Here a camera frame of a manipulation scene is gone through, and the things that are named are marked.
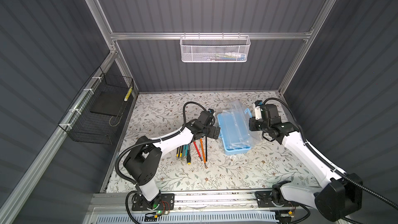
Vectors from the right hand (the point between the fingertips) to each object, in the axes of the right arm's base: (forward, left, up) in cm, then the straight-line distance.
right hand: (252, 121), depth 82 cm
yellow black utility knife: (-10, +41, -16) cm, 45 cm away
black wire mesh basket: (-3, +78, +12) cm, 79 cm away
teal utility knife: (-10, +38, -15) cm, 42 cm away
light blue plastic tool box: (-9, +10, -1) cm, 14 cm away
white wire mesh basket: (+68, +17, +4) cm, 70 cm away
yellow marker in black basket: (+10, +67, +12) cm, 68 cm away
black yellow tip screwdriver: (-13, +35, -15) cm, 41 cm away
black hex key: (-8, +25, -17) cm, 31 cm away
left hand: (0, +21, -7) cm, 23 cm away
